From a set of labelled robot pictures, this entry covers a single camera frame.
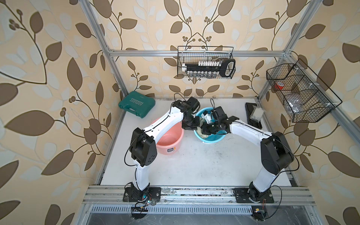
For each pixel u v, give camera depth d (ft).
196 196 2.47
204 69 2.79
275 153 1.54
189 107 2.01
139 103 3.66
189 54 2.99
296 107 2.32
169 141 3.08
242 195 2.40
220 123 2.27
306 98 2.37
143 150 1.60
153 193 2.43
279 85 2.85
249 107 3.66
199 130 2.71
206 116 2.77
